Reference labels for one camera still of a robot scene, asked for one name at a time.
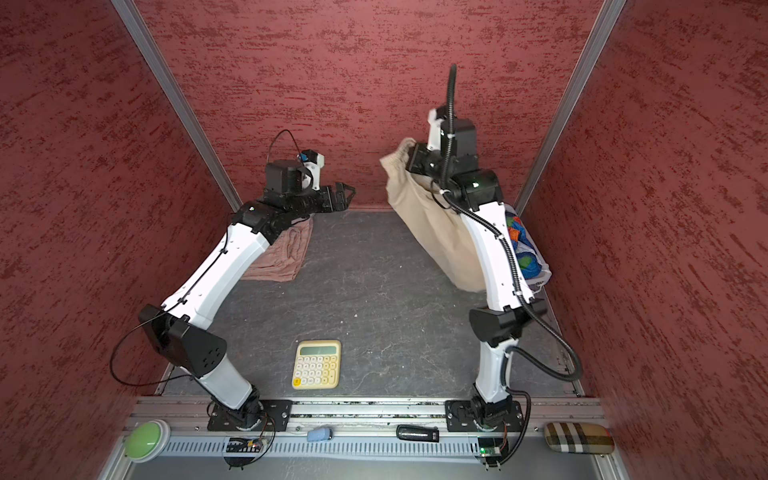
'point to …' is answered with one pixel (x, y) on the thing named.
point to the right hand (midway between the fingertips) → (402, 152)
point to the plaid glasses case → (578, 437)
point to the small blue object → (318, 435)
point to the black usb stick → (417, 432)
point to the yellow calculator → (317, 364)
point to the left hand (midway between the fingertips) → (340, 197)
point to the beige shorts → (436, 219)
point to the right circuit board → (490, 446)
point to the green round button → (146, 440)
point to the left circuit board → (244, 445)
